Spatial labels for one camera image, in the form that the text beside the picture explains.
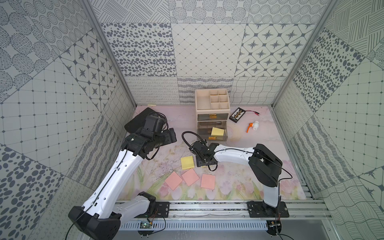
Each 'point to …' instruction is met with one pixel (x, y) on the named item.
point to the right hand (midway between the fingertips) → (205, 162)
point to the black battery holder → (238, 113)
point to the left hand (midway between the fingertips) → (172, 136)
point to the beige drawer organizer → (212, 101)
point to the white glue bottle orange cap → (254, 125)
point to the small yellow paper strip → (151, 104)
